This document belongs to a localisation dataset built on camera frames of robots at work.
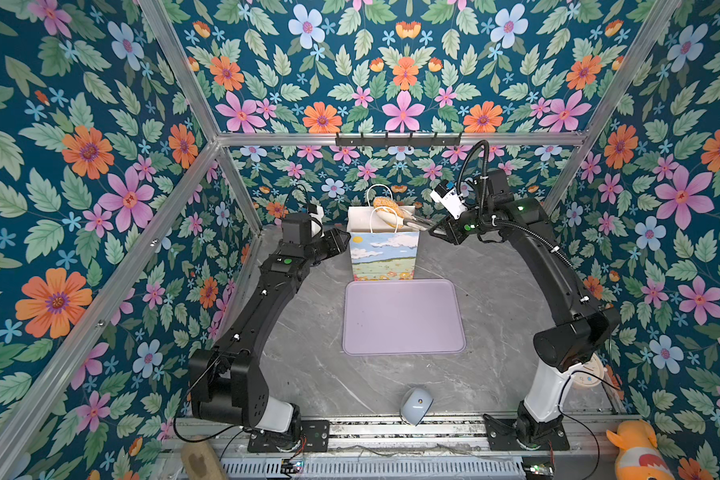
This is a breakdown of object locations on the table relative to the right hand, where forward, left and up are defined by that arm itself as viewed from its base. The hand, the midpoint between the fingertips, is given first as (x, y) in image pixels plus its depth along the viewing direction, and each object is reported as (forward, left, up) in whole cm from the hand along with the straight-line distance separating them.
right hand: (437, 223), depth 77 cm
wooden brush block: (-49, +57, -29) cm, 80 cm away
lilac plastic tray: (-9, +9, -33) cm, 36 cm away
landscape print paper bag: (+2, +15, -13) cm, 20 cm away
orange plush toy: (-49, -42, -25) cm, 69 cm away
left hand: (0, +23, -1) cm, 23 cm away
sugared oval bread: (+8, +14, +1) cm, 17 cm away
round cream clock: (-27, -45, -30) cm, 60 cm away
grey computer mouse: (-38, +7, -24) cm, 45 cm away
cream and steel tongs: (+4, +8, -3) cm, 9 cm away
